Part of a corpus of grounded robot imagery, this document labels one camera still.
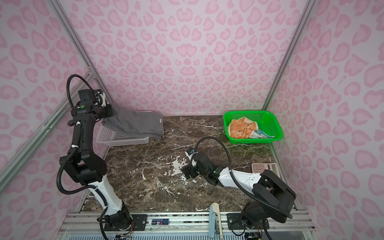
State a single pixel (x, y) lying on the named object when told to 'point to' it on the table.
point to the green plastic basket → (264, 121)
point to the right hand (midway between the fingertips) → (188, 164)
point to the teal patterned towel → (258, 134)
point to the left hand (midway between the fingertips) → (108, 107)
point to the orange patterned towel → (242, 128)
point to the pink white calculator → (258, 168)
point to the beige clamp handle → (214, 210)
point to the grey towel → (141, 123)
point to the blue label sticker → (165, 221)
